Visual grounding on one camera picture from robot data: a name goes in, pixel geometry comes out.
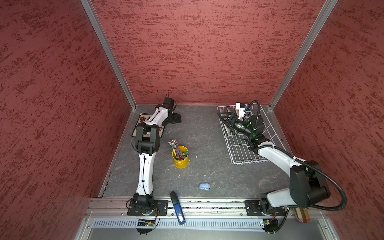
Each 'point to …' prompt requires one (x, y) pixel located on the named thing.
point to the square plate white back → (154, 120)
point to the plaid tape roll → (302, 214)
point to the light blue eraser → (205, 186)
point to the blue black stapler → (178, 207)
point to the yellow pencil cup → (183, 163)
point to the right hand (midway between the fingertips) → (216, 118)
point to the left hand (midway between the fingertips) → (173, 123)
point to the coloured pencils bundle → (176, 150)
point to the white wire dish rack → (239, 151)
